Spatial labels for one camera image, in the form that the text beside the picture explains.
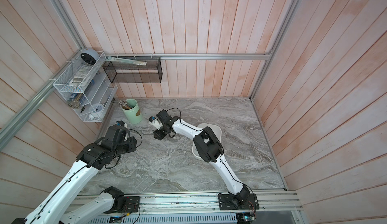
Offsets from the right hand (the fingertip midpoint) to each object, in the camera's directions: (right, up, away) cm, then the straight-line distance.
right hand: (157, 134), depth 98 cm
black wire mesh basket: (-17, +44, +5) cm, 48 cm away
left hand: (-7, -2, -23) cm, 24 cm away
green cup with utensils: (-16, +16, -3) cm, 22 cm away
